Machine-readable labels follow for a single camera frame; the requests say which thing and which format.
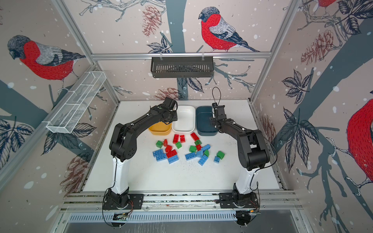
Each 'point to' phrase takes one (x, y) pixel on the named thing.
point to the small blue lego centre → (200, 154)
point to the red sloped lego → (165, 142)
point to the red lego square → (182, 139)
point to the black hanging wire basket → (169, 67)
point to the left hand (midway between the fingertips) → (174, 116)
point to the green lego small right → (206, 153)
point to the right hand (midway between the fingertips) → (216, 118)
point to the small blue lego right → (216, 159)
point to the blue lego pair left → (159, 155)
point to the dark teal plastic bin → (204, 127)
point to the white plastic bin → (186, 120)
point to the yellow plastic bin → (161, 128)
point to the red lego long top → (176, 138)
